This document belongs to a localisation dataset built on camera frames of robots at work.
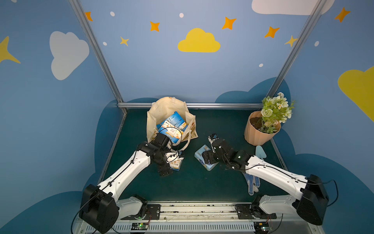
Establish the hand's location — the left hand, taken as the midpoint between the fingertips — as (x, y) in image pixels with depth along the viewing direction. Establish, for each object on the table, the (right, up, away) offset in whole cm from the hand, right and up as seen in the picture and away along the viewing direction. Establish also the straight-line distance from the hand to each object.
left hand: (171, 161), depth 80 cm
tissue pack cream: (+1, -2, +5) cm, 6 cm away
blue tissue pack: (+2, +23, +12) cm, 26 cm away
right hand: (+23, +6, +1) cm, 23 cm away
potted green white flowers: (+57, +20, +12) cm, 61 cm away
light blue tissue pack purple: (+16, +1, +8) cm, 18 cm away
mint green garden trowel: (+59, +1, +17) cm, 61 cm away
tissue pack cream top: (+2, +15, +2) cm, 15 cm away
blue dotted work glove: (+48, -14, +4) cm, 50 cm away
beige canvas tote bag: (-8, +31, +15) cm, 35 cm away
